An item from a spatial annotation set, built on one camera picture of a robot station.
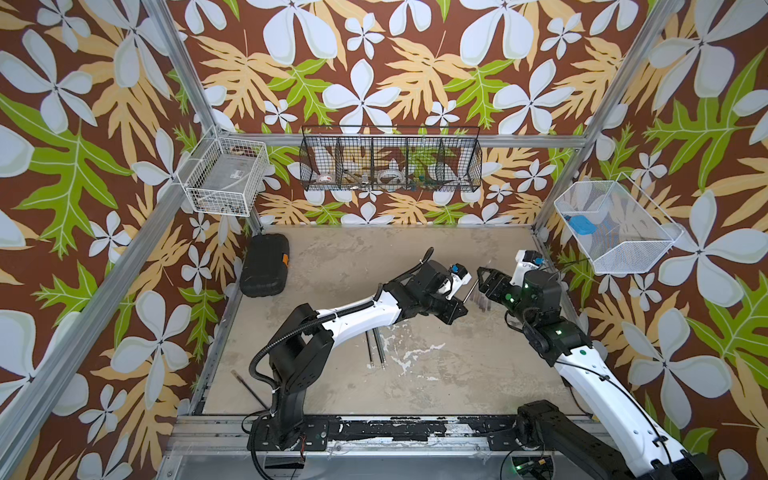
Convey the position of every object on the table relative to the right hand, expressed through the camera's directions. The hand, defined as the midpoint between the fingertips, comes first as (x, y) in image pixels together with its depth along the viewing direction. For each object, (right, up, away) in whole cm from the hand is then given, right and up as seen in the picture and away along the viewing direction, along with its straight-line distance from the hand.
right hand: (484, 271), depth 77 cm
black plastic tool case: (-67, +1, +26) cm, 72 cm away
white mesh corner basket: (+39, +10, 0) cm, 40 cm away
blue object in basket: (+32, +13, +10) cm, 36 cm away
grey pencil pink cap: (-28, -24, +12) cm, 38 cm away
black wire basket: (-8, +37, +23) cm, 44 cm away
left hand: (-3, -10, +2) cm, 11 cm away
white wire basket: (-72, +27, +9) cm, 77 cm away
